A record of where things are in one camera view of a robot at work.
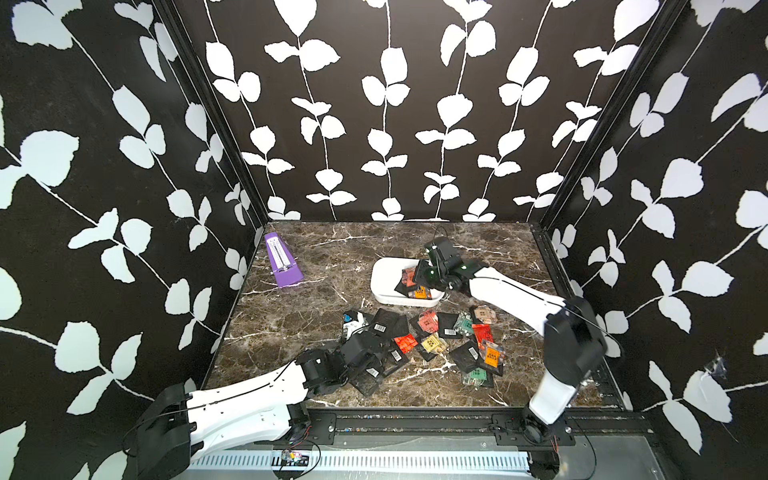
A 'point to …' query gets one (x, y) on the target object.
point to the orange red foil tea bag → (406, 343)
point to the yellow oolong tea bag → (434, 343)
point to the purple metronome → (283, 264)
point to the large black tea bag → (387, 325)
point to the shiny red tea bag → (482, 332)
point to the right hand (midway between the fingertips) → (410, 270)
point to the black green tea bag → (479, 377)
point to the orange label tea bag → (420, 293)
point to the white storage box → (385, 276)
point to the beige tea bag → (485, 314)
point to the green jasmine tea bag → (464, 324)
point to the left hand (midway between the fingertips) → (385, 343)
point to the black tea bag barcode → (446, 323)
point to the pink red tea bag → (428, 321)
